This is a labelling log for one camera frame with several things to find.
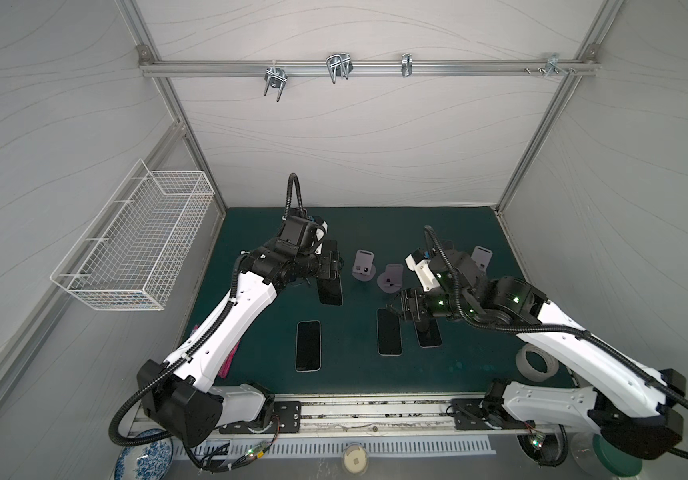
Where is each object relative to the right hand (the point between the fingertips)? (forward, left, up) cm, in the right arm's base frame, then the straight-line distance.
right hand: (400, 296), depth 66 cm
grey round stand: (+21, +9, -22) cm, 32 cm away
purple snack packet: (-9, +46, -25) cm, 53 cm away
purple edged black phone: (-1, -9, -19) cm, 21 cm away
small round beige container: (-29, +9, -15) cm, 34 cm away
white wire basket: (+5, +63, +5) cm, 63 cm away
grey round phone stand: (+26, -30, -20) cm, 45 cm away
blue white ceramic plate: (-32, +57, -24) cm, 70 cm away
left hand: (+11, +16, -2) cm, 20 cm away
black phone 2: (0, +1, -26) cm, 26 cm away
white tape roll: (-7, -36, -23) cm, 43 cm away
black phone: (-4, +24, -25) cm, 35 cm away
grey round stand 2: (+17, 0, -22) cm, 28 cm away
